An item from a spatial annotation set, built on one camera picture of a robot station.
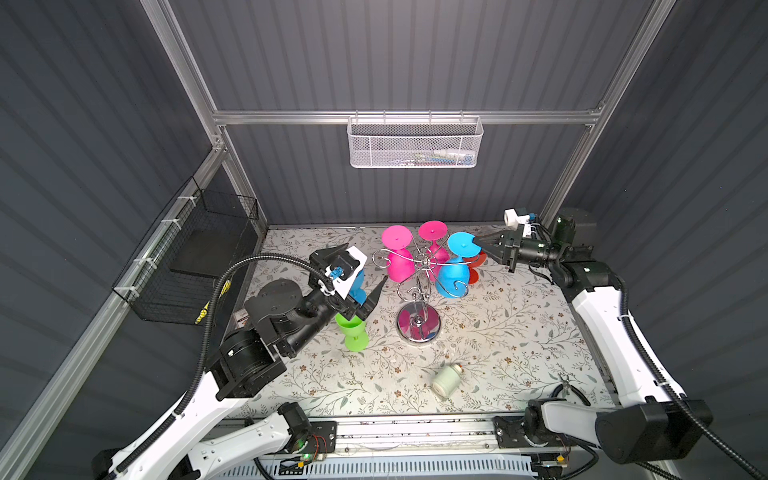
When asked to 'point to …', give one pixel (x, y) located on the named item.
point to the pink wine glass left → (401, 262)
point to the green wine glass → (355, 331)
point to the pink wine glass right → (434, 231)
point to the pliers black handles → (560, 387)
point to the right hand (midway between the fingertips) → (477, 246)
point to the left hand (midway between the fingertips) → (363, 260)
